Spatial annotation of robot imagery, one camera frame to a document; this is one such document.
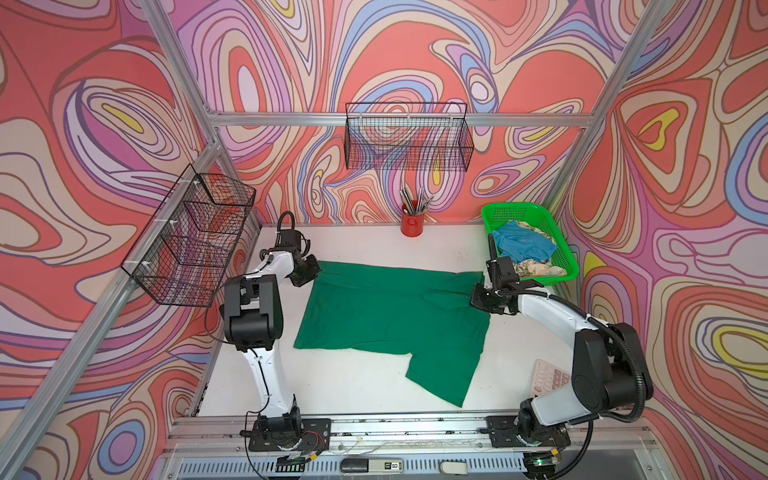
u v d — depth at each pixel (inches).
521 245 41.4
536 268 39.9
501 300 26.4
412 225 44.3
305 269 34.7
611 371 17.4
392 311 37.5
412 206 44.8
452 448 28.4
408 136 37.8
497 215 47.0
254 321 20.9
